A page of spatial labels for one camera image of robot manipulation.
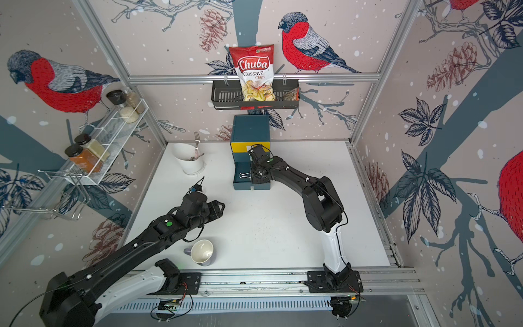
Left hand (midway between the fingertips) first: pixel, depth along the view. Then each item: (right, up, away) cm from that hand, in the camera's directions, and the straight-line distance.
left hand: (225, 203), depth 80 cm
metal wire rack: (-47, +8, -19) cm, 51 cm away
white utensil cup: (-23, +15, +23) cm, 36 cm away
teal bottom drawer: (+5, +9, +15) cm, 18 cm away
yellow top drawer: (+6, +23, +12) cm, 27 cm away
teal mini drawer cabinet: (+8, +31, +16) cm, 36 cm away
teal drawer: (+4, +19, +18) cm, 27 cm away
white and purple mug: (-9, -18, -4) cm, 20 cm away
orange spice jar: (-42, +17, -15) cm, 48 cm away
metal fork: (-20, +21, +23) cm, 37 cm away
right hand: (+7, +13, +15) cm, 21 cm away
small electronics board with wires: (-18, -34, -9) cm, 40 cm away
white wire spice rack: (-46, +28, +2) cm, 54 cm away
